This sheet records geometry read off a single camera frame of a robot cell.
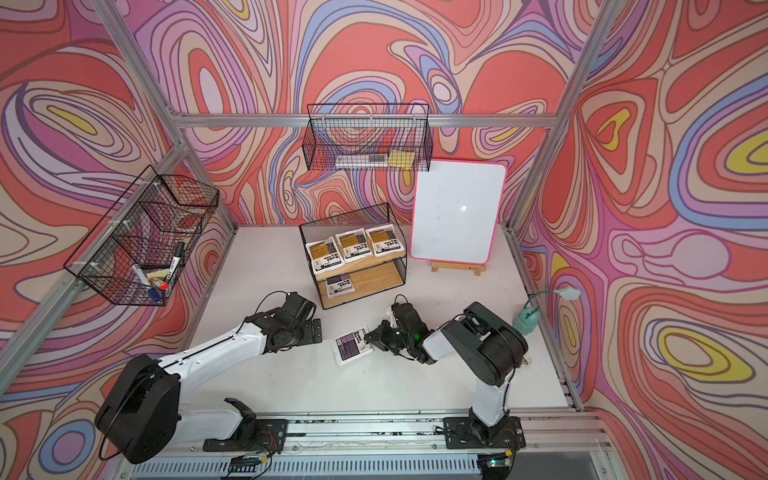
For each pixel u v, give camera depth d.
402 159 0.91
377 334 0.82
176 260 0.69
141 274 0.72
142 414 0.41
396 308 0.91
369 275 1.04
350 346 0.87
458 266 1.03
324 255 0.88
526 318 0.85
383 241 0.91
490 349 0.49
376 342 0.81
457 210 0.95
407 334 0.75
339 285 0.99
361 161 0.82
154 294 0.69
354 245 0.91
